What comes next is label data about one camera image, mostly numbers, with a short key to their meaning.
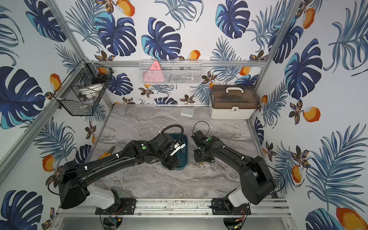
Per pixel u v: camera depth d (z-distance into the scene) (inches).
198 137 27.7
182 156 35.1
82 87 35.3
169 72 40.7
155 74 35.4
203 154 28.2
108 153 36.4
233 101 41.9
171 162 26.1
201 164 34.8
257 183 17.0
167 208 29.6
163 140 22.6
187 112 45.9
